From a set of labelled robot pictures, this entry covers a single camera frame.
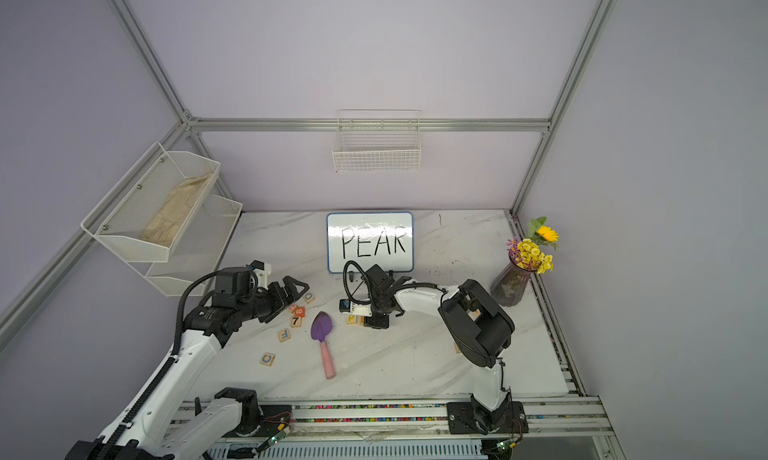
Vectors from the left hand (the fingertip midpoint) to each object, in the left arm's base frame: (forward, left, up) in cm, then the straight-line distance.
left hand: (298, 298), depth 79 cm
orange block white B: (+3, +3, -14) cm, 15 cm away
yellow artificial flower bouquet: (+9, -62, +8) cm, 63 cm away
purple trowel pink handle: (-2, -4, -14) cm, 14 cm away
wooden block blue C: (-11, +10, -14) cm, 21 cm away
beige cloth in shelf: (+13, +34, +15) cm, 39 cm away
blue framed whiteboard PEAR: (+25, -23, -5) cm, 34 cm away
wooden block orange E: (-2, -17, -8) cm, 19 cm away
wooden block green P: (+1, -13, -14) cm, 19 cm away
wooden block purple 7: (0, +4, -15) cm, 15 cm away
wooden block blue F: (-4, +7, -15) cm, 17 cm away
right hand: (+2, -16, -15) cm, 22 cm away
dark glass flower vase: (+7, -60, -4) cm, 61 cm away
